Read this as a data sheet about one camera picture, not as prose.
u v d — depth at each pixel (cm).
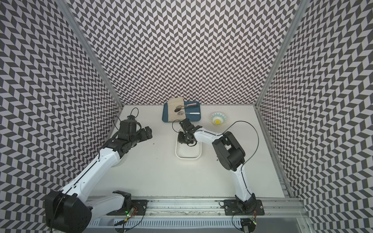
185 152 91
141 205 72
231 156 54
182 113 112
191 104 109
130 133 62
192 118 111
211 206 75
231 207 74
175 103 119
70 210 37
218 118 108
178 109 116
